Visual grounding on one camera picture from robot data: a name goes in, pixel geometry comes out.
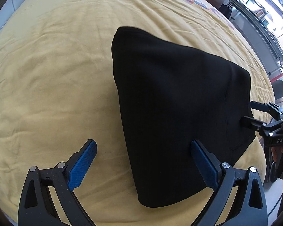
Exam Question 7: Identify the black pants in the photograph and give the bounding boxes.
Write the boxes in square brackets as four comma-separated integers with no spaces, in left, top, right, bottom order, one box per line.
[111,27,255,208]

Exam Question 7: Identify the grey office chair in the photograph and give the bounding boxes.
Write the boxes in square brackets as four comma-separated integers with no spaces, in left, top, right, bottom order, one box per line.
[271,80,283,104]

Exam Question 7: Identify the black bag by dresser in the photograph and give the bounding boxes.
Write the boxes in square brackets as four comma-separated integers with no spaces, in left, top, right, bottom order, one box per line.
[218,3,235,19]

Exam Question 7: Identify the yellow printed duvet cover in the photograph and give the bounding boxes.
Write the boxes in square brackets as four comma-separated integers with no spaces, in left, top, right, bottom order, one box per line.
[0,0,275,225]

